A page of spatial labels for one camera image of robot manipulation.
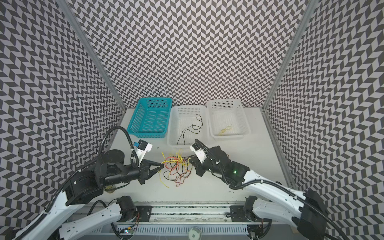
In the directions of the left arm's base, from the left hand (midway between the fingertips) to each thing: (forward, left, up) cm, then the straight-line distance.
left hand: (163, 168), depth 58 cm
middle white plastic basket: (+45, -5, -29) cm, 54 cm away
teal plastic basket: (+51, +23, -29) cm, 63 cm away
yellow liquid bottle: (-9, +15, +4) cm, 18 cm away
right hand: (+9, -10, -10) cm, 16 cm away
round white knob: (-20, -12, -18) cm, 29 cm away
